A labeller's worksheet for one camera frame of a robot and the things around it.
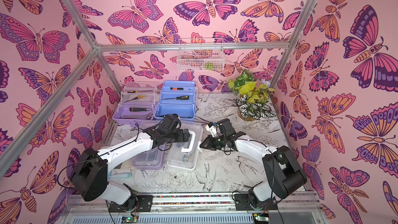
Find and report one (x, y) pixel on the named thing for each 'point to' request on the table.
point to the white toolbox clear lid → (183, 156)
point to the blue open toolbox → (185, 109)
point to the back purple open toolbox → (137, 103)
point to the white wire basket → (200, 54)
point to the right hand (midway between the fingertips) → (201, 145)
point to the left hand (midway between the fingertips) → (186, 135)
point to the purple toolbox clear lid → (153, 158)
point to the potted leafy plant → (253, 101)
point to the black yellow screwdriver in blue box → (179, 98)
